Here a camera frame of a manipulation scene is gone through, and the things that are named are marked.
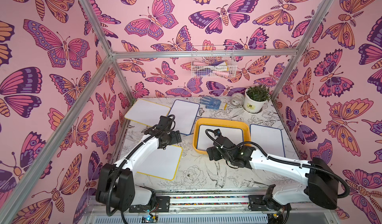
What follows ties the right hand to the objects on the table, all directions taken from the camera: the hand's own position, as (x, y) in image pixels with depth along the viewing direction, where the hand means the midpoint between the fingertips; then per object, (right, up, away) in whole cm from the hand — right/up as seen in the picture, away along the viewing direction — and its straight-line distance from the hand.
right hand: (212, 147), depth 82 cm
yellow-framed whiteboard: (-46, +19, +31) cm, 59 cm away
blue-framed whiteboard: (+15, +6, +12) cm, 20 cm away
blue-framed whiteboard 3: (+40, +1, +15) cm, 43 cm away
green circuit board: (-33, -33, -10) cm, 48 cm away
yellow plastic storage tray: (+23, +3, +12) cm, 27 cm away
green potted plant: (+34, +32, +18) cm, 50 cm away
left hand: (-22, +4, +5) cm, 23 cm away
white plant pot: (+31, +24, +24) cm, 46 cm away
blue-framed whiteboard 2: (-17, +19, +33) cm, 42 cm away
